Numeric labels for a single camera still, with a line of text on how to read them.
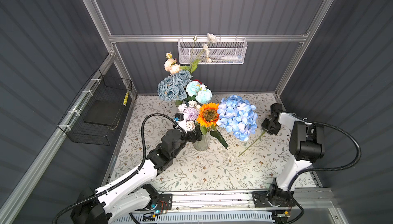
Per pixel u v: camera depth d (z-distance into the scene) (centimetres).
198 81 96
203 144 93
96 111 72
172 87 74
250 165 85
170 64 83
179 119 62
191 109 65
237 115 52
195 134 66
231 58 89
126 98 83
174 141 54
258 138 96
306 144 52
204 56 79
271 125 85
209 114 55
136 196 58
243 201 75
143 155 53
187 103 67
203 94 68
